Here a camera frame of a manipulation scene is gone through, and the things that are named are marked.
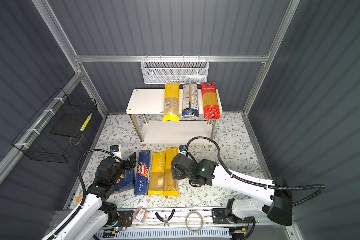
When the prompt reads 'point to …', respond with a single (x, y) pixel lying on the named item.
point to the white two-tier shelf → (144, 102)
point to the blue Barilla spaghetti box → (142, 172)
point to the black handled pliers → (166, 220)
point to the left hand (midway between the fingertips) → (126, 153)
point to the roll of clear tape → (202, 223)
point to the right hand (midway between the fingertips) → (179, 169)
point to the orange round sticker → (79, 198)
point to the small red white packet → (140, 214)
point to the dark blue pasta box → (126, 180)
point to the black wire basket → (52, 133)
